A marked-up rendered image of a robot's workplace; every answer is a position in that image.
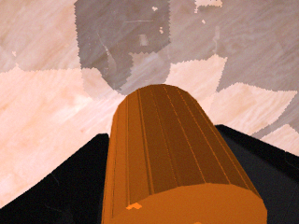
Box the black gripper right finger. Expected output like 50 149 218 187
214 124 299 224

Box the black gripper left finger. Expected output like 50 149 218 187
0 133 109 224

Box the orange knob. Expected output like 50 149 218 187
101 83 268 224

